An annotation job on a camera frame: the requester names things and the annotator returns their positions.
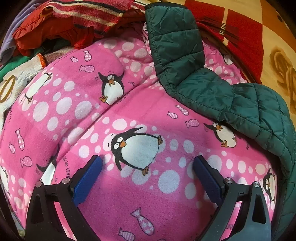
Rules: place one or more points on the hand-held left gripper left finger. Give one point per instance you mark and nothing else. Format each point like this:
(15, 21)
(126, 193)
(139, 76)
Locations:
(89, 178)

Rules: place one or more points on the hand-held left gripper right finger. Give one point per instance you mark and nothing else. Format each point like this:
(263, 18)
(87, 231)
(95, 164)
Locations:
(208, 180)

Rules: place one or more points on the dark green quilted jacket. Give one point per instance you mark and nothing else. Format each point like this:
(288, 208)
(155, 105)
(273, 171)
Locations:
(180, 46)

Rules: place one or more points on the pink penguin print bed sheet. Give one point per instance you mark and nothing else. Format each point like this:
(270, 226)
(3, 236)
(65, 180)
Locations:
(138, 111)

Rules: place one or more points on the white knit glove orange cuff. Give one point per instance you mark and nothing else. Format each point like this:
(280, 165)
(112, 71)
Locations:
(30, 67)

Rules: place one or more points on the green cloth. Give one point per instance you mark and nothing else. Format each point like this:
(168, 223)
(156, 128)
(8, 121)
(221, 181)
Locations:
(13, 63)

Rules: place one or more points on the red and yellow patterned blanket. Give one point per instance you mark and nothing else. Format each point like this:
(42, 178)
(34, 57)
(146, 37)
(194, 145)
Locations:
(242, 34)

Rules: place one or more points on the red ruffled garment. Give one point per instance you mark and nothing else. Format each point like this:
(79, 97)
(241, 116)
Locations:
(50, 30)

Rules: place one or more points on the light purple cloth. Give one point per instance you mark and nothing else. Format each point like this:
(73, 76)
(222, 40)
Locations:
(9, 39)

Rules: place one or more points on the red striped knit cloth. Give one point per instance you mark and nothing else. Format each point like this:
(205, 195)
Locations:
(92, 16)

